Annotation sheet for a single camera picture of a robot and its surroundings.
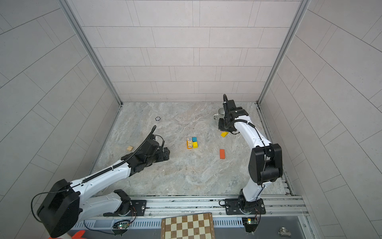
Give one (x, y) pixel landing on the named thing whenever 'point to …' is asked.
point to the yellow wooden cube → (195, 145)
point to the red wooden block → (222, 154)
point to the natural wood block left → (130, 148)
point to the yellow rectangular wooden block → (224, 134)
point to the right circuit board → (250, 223)
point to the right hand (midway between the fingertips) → (221, 126)
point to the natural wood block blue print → (189, 139)
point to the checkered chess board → (198, 226)
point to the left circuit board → (122, 225)
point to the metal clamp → (283, 232)
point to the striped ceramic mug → (221, 114)
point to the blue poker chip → (157, 118)
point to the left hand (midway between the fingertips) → (168, 151)
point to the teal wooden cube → (194, 139)
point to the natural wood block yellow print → (189, 146)
